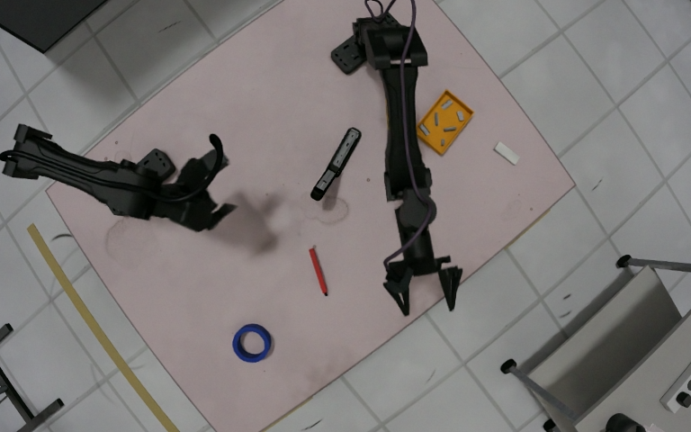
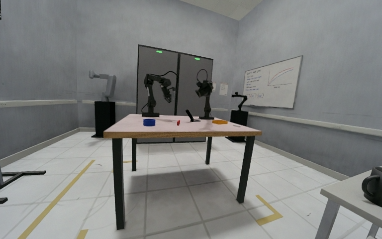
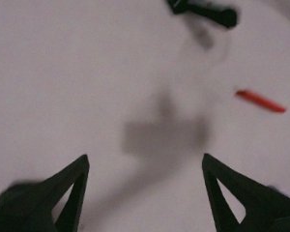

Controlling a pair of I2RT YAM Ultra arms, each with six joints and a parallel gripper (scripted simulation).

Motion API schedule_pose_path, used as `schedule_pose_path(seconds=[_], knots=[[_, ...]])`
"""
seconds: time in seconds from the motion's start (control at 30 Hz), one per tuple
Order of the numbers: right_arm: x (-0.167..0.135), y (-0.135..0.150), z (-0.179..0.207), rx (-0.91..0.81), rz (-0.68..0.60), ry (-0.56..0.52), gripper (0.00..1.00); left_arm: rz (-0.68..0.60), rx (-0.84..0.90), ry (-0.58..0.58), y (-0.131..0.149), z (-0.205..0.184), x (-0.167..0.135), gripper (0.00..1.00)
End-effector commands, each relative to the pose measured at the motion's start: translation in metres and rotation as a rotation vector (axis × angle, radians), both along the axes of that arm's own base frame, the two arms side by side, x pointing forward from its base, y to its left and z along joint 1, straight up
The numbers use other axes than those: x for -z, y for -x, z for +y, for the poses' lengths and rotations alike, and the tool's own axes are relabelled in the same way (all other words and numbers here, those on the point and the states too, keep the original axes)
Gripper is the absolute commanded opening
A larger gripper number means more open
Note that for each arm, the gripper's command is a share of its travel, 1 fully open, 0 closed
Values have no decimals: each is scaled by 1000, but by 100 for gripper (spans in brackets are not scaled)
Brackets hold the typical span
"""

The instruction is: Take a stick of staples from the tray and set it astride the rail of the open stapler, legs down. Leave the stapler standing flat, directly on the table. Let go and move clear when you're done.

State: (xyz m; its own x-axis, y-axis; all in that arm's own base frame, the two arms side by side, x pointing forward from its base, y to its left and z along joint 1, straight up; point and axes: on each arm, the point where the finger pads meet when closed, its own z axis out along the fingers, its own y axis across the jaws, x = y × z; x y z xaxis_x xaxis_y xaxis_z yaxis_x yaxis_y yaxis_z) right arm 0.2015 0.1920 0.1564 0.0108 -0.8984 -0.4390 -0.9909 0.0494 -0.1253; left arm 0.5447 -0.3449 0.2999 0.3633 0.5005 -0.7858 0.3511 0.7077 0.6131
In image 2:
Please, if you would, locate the blue ring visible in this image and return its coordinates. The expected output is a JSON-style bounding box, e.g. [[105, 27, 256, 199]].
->
[[143, 119, 156, 126]]

